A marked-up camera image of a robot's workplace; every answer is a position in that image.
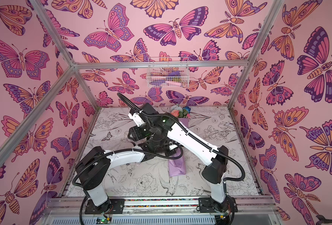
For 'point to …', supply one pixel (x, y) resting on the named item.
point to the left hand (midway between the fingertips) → (179, 143)
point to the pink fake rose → (175, 112)
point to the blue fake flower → (187, 108)
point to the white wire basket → (168, 72)
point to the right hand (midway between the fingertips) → (131, 132)
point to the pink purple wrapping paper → (177, 167)
